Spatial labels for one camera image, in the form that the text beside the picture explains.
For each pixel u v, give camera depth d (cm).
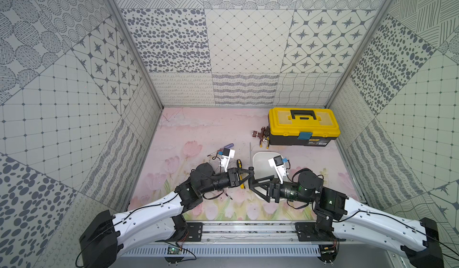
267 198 56
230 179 60
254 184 64
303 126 90
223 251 70
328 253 72
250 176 65
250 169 66
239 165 93
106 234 41
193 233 74
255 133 104
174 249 72
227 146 101
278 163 60
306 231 73
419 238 43
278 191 56
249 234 75
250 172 65
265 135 105
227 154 66
